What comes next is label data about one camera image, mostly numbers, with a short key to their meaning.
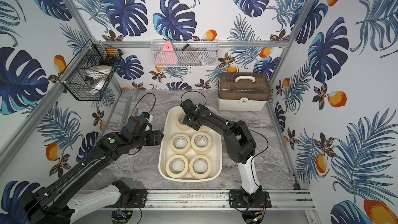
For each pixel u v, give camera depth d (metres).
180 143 0.93
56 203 0.40
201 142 0.92
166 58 0.90
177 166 0.84
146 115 0.66
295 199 0.77
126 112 1.09
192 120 0.69
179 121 0.96
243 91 0.93
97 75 0.81
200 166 0.84
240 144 0.52
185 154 0.86
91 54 0.95
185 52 0.92
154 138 0.65
